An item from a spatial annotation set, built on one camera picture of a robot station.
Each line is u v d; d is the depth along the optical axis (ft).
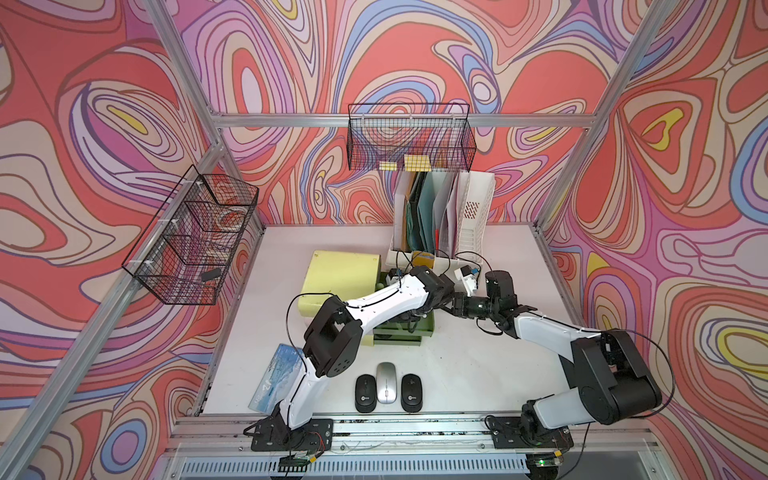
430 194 3.00
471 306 2.57
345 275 2.58
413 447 2.37
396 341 2.83
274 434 2.09
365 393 2.58
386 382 2.63
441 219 2.87
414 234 3.13
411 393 2.57
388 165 2.71
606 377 1.45
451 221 2.91
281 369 2.74
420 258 3.21
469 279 2.70
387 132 3.33
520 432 2.37
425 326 2.78
